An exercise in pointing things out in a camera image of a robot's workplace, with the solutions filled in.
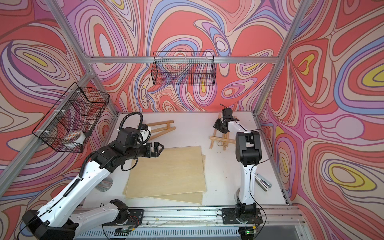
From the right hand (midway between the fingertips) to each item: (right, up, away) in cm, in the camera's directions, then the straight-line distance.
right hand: (217, 128), depth 106 cm
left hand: (-34, -9, -34) cm, 49 cm away
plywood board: (-16, -37, -27) cm, 48 cm away
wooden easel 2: (+4, -7, -5) cm, 10 cm away
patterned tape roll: (-74, -3, -34) cm, 82 cm away
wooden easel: (-37, 0, +1) cm, 37 cm away
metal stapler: (+22, -30, -24) cm, 44 cm away
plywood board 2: (-28, -26, -17) cm, 42 cm away
